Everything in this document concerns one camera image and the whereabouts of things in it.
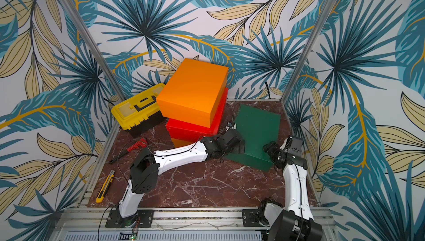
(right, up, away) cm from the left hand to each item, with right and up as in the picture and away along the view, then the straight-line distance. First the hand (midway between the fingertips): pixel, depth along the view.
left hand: (237, 145), depth 83 cm
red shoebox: (-27, +8, -3) cm, 28 cm away
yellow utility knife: (-65, -20, -2) cm, 68 cm away
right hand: (+16, -3, 0) cm, 16 cm away
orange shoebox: (-32, 0, +11) cm, 34 cm away
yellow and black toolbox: (-52, +16, +7) cm, 55 cm away
